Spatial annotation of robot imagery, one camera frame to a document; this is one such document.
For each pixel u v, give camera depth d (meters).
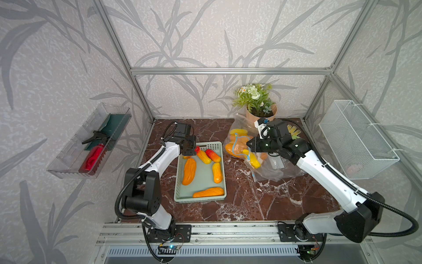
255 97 0.91
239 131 1.09
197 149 0.96
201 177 0.91
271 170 0.86
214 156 0.96
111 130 0.71
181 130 0.71
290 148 0.53
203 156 0.96
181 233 0.73
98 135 0.65
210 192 0.82
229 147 1.02
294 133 1.12
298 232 0.65
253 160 0.81
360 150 0.61
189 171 0.89
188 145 0.69
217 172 0.89
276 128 0.55
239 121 1.09
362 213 0.38
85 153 0.63
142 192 0.45
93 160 0.59
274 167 0.93
